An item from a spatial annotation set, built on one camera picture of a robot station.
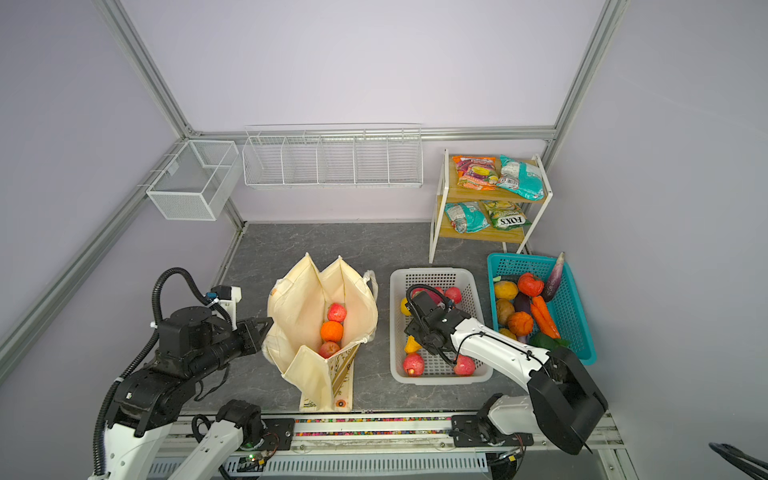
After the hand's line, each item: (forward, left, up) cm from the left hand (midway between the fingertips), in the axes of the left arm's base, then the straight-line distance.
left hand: (272, 326), depth 66 cm
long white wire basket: (+59, -10, +4) cm, 60 cm away
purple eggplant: (+19, -79, -17) cm, 83 cm away
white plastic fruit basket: (+16, -49, -21) cm, 56 cm away
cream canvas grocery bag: (+10, -3, -7) cm, 12 cm away
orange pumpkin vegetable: (+4, -63, -16) cm, 65 cm away
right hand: (+4, -33, -20) cm, 39 cm away
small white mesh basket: (+55, +35, -1) cm, 65 cm away
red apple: (+13, -10, -19) cm, 25 cm away
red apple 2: (+1, -9, -19) cm, 21 cm away
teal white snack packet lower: (+38, -53, -6) cm, 65 cm away
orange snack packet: (+37, -53, +11) cm, 65 cm away
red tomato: (+17, -70, -17) cm, 74 cm away
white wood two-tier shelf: (+38, -60, -7) cm, 71 cm away
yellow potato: (+17, -64, -19) cm, 69 cm away
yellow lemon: (+14, -31, -21) cm, 39 cm away
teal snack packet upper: (+34, -65, +11) cm, 74 cm away
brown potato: (+11, -62, -20) cm, 66 cm away
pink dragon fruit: (+7, -38, -5) cm, 39 cm away
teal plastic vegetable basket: (+10, -81, -20) cm, 84 cm away
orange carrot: (+8, -74, -23) cm, 78 cm away
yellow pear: (+1, -32, -20) cm, 38 cm away
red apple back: (-6, -46, -20) cm, 50 cm away
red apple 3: (-4, -32, -19) cm, 37 cm away
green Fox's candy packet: (+37, -66, -6) cm, 76 cm away
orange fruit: (+6, -10, -19) cm, 22 cm away
